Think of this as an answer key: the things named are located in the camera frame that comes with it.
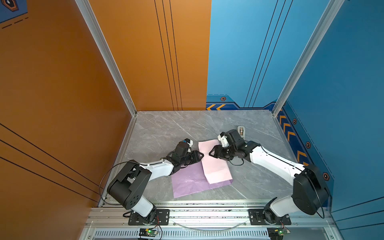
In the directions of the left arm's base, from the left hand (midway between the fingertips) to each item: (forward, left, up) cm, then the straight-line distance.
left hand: (203, 155), depth 88 cm
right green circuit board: (-37, -35, -8) cm, 51 cm away
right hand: (-3, -4, +5) cm, 7 cm away
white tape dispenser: (+20, -27, -2) cm, 34 cm away
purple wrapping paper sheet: (-11, -3, +1) cm, 11 cm away
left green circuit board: (-37, +27, -8) cm, 47 cm away
